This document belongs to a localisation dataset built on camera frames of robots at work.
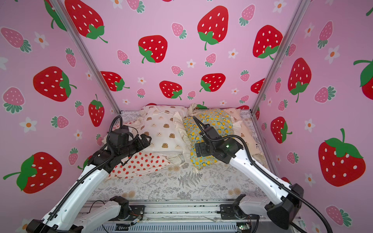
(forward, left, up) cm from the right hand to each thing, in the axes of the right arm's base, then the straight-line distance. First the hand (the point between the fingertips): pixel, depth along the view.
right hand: (202, 148), depth 75 cm
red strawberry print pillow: (-4, +35, -15) cm, 39 cm away
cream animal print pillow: (+19, -26, -7) cm, 33 cm away
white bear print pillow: (+21, +25, -8) cm, 34 cm away
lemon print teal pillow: (+18, -10, +2) cm, 21 cm away
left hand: (+1, +29, +2) cm, 29 cm away
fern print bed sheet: (-8, -14, -22) cm, 28 cm away
